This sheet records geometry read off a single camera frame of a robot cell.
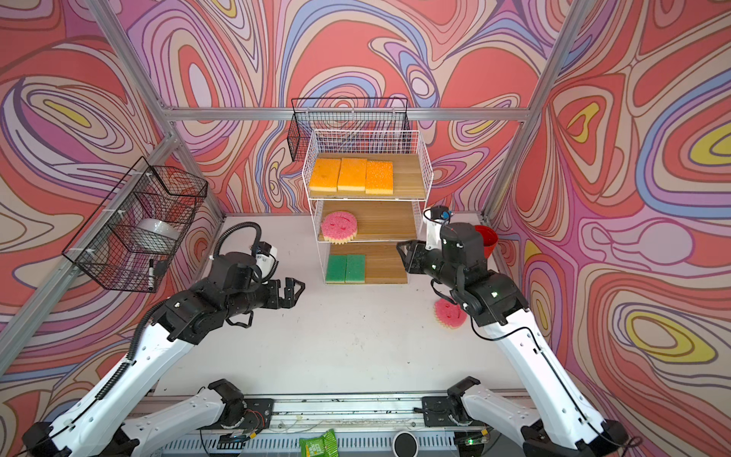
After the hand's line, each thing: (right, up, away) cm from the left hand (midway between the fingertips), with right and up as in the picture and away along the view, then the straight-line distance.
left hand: (295, 287), depth 70 cm
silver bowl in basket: (-36, +15, +4) cm, 39 cm away
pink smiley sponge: (+10, +15, +9) cm, 20 cm away
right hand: (+26, +8, -4) cm, 28 cm away
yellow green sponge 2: (+14, +2, +29) cm, 32 cm away
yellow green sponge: (+7, +1, +30) cm, 30 cm away
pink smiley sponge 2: (+44, -12, +19) cm, 49 cm away
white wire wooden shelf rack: (+24, +17, +14) cm, 32 cm away
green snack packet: (+7, -39, -1) cm, 40 cm away
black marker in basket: (-37, +3, +2) cm, 38 cm away
